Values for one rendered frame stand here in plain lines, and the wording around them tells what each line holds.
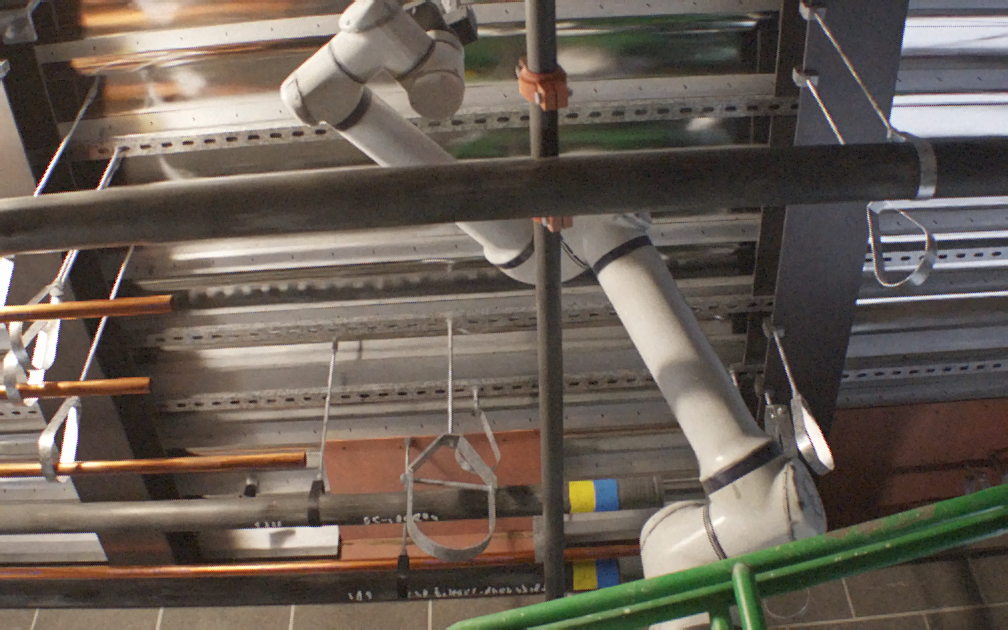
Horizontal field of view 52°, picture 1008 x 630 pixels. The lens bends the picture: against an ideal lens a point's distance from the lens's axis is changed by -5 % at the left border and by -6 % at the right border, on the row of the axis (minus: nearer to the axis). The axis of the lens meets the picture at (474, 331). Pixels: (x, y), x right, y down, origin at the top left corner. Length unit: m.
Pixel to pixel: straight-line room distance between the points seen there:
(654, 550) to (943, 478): 1.74
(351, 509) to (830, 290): 1.21
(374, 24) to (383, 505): 1.21
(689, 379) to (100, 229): 1.00
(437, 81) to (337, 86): 0.16
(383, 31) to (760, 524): 1.01
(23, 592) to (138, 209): 1.53
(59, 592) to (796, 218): 2.01
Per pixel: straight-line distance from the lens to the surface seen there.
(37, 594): 2.97
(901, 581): 3.41
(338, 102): 1.74
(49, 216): 1.72
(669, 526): 1.99
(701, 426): 1.91
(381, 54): 1.69
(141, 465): 2.17
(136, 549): 3.28
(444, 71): 1.70
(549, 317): 1.83
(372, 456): 3.14
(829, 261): 2.58
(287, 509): 2.53
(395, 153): 1.81
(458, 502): 2.48
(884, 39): 2.32
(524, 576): 2.71
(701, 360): 1.92
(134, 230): 1.68
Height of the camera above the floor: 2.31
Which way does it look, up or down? 50 degrees up
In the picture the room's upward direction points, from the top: 2 degrees counter-clockwise
